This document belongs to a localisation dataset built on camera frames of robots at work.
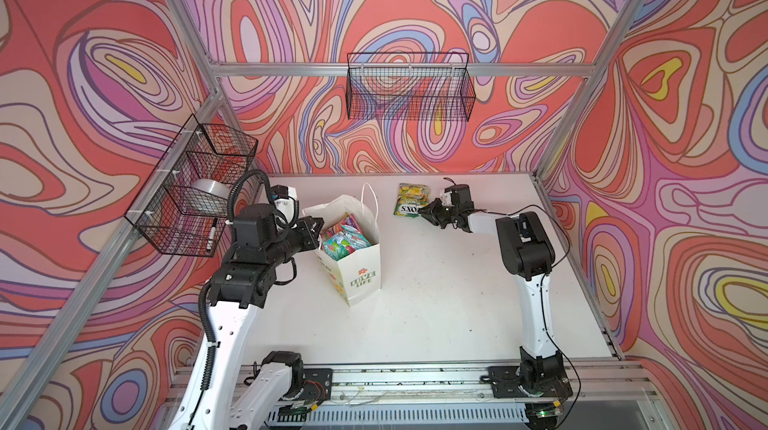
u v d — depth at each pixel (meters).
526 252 0.62
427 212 1.04
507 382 0.73
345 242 0.76
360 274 0.77
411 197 1.08
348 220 0.82
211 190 0.75
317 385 0.73
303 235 0.59
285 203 0.59
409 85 0.96
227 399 0.38
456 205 0.89
